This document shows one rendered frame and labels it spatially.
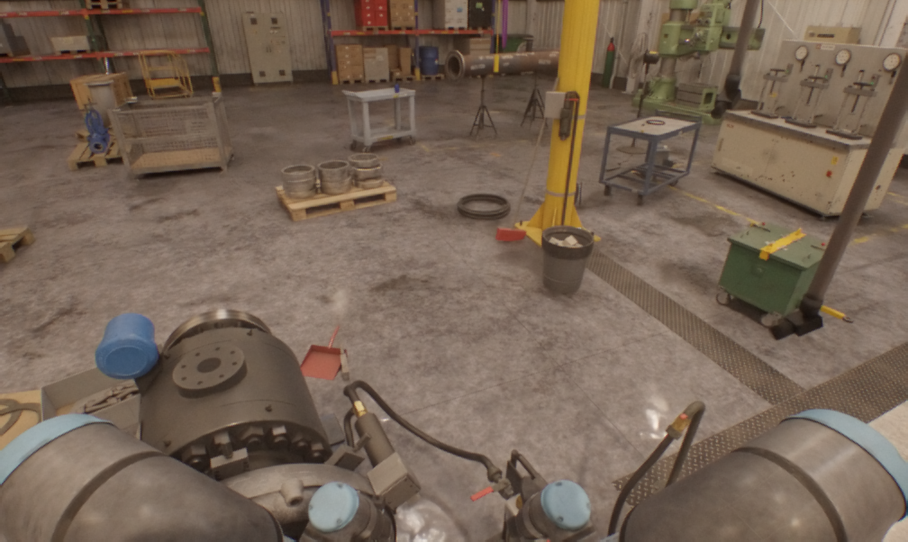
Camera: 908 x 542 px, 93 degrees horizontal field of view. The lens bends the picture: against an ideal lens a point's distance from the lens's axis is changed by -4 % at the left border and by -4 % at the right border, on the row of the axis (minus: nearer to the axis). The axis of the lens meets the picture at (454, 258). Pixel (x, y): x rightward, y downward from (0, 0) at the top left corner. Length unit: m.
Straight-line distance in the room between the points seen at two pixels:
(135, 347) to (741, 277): 3.53
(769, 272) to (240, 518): 3.48
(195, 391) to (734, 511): 1.40
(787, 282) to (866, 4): 8.66
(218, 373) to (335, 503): 0.73
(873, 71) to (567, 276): 4.43
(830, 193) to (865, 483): 5.71
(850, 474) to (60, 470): 0.67
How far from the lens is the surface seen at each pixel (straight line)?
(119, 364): 1.74
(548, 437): 2.52
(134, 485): 0.48
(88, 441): 0.54
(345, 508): 0.99
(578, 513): 1.01
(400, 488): 1.34
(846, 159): 6.07
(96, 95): 9.89
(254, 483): 1.20
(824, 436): 0.55
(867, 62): 6.83
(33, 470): 0.54
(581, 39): 4.05
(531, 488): 1.17
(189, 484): 0.48
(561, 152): 4.18
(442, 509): 2.24
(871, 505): 0.54
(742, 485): 0.48
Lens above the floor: 1.89
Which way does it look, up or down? 28 degrees down
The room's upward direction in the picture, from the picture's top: straight up
